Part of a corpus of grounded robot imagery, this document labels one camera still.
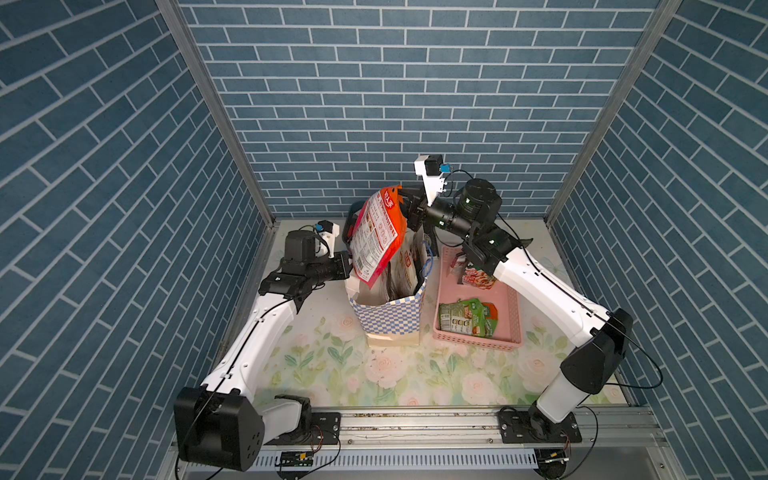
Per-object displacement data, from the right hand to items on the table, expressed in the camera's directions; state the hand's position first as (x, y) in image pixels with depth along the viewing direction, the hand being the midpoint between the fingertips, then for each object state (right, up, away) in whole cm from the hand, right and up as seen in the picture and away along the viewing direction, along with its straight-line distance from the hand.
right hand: (391, 192), depth 62 cm
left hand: (-7, -15, +16) cm, 23 cm away
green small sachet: (+23, -33, +29) cm, 49 cm away
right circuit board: (+38, -63, +9) cm, 74 cm away
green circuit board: (-24, -63, +10) cm, 68 cm away
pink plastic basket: (+35, -39, +28) cm, 59 cm away
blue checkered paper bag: (-1, -31, +15) cm, 35 cm away
